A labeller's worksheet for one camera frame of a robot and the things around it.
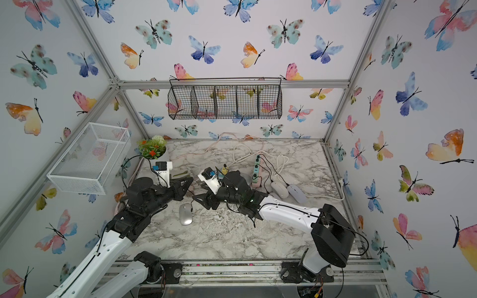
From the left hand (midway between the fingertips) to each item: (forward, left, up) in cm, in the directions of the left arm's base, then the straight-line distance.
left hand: (193, 178), depth 71 cm
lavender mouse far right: (+4, -48, -26) cm, 55 cm away
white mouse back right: (+8, -38, -24) cm, 46 cm away
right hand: (-4, -2, -2) cm, 5 cm away
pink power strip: (+17, -26, -20) cm, 37 cm away
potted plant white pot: (+26, +27, -11) cm, 39 cm away
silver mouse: (-1, +9, -26) cm, 28 cm away
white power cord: (+26, -44, -25) cm, 57 cm away
